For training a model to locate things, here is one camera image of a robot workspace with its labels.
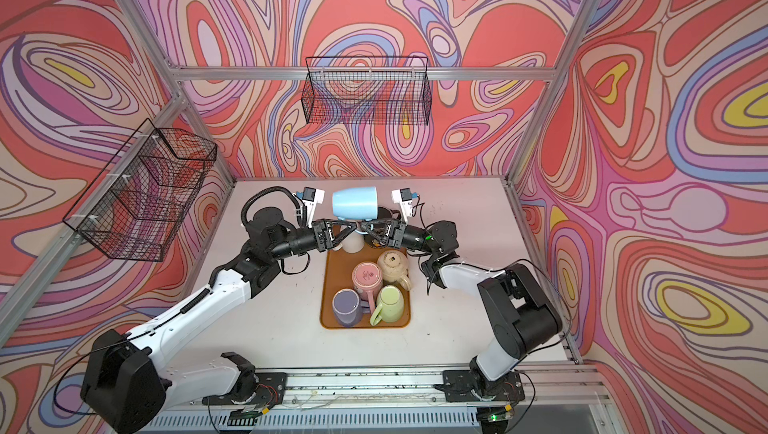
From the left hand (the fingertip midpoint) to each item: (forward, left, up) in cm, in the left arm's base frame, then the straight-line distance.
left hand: (355, 228), depth 69 cm
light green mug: (-11, -8, -20) cm, 24 cm away
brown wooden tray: (+3, +9, -29) cm, 31 cm away
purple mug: (-11, +3, -22) cm, 24 cm away
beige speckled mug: (+1, -9, -21) cm, 23 cm away
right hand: (+1, -2, -3) cm, 4 cm away
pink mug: (-3, -2, -19) cm, 20 cm away
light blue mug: (+4, 0, +4) cm, 6 cm away
